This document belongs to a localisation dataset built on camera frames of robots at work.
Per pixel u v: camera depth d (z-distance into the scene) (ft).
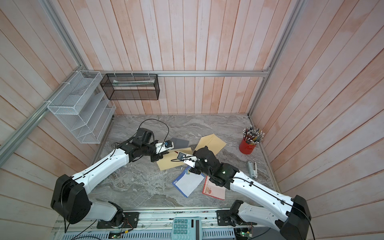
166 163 2.77
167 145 2.25
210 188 2.73
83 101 2.54
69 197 1.33
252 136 2.81
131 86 3.41
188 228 2.30
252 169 2.89
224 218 2.39
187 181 2.83
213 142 3.43
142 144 2.10
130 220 2.39
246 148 3.04
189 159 2.02
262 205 1.50
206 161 1.71
